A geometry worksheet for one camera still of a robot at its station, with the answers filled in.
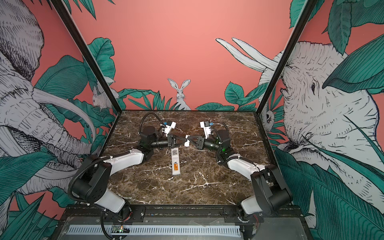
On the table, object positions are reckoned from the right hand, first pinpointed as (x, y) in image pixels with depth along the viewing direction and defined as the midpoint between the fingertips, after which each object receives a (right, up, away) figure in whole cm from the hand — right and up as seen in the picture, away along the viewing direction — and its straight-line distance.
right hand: (186, 139), depth 75 cm
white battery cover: (0, -3, +1) cm, 3 cm away
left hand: (0, -1, 0) cm, 1 cm away
